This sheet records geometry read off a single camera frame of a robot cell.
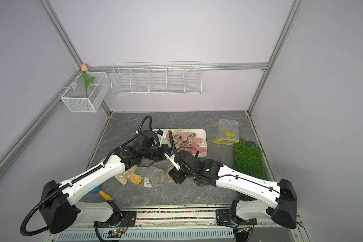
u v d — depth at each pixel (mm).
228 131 1052
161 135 717
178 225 736
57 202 390
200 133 1058
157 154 654
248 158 912
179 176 620
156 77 1050
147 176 771
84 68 893
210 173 488
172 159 623
